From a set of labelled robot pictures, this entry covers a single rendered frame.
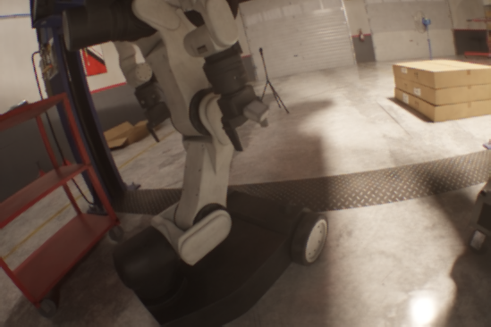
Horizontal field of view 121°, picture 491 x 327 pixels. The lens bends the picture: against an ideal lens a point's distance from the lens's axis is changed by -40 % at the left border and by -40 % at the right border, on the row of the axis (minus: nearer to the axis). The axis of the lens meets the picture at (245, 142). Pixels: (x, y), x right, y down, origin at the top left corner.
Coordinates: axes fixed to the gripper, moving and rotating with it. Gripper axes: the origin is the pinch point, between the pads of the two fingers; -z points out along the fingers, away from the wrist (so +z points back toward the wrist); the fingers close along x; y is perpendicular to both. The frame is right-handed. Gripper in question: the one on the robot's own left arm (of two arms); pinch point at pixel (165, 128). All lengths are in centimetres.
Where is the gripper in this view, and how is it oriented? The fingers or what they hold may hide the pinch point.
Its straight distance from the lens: 91.8
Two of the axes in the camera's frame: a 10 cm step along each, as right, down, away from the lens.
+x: 5.9, -5.6, 5.8
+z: -3.6, -8.3, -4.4
